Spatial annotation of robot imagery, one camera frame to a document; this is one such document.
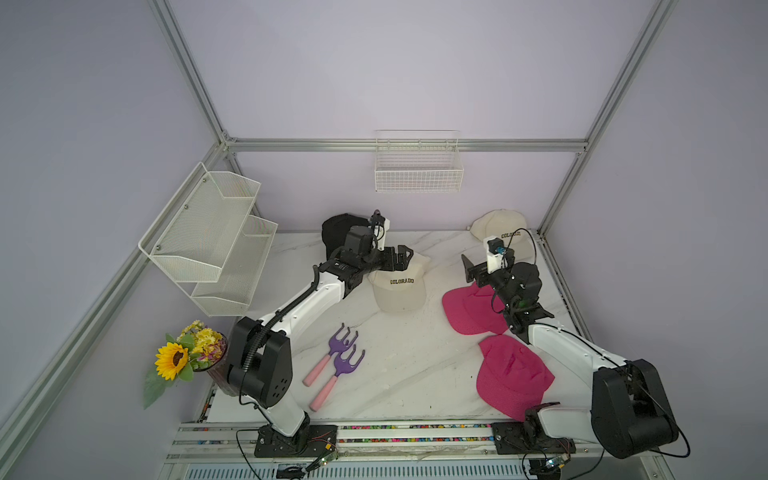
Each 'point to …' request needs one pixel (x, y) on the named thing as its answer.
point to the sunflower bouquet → (195, 347)
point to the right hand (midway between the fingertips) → (479, 253)
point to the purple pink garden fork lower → (341, 366)
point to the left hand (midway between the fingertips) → (398, 254)
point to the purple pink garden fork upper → (335, 346)
